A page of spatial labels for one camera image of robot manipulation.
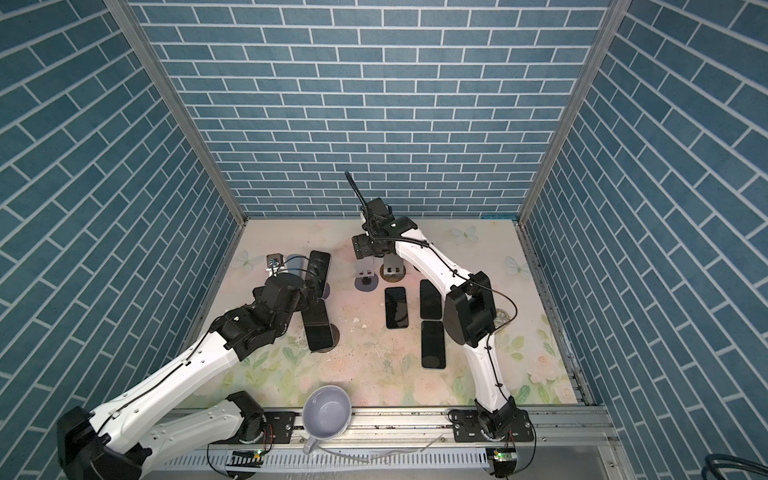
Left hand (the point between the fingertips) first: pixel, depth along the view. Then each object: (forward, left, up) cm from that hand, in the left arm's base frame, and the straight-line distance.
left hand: (299, 284), depth 78 cm
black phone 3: (-11, -37, -18) cm, 43 cm away
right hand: (+17, -16, -3) cm, 23 cm away
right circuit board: (-36, -52, -23) cm, 67 cm away
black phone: (+14, -1, -10) cm, 17 cm away
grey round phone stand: (+13, -16, -18) cm, 28 cm away
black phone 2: (+6, -38, -21) cm, 43 cm away
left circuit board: (-35, +11, -23) cm, 44 cm away
